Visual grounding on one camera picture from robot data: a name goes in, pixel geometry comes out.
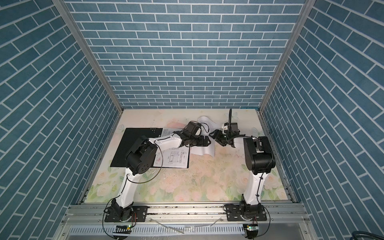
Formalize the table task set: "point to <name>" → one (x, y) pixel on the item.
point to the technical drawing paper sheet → (176, 157)
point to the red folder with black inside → (123, 138)
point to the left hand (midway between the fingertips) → (206, 143)
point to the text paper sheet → (208, 126)
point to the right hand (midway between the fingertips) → (211, 135)
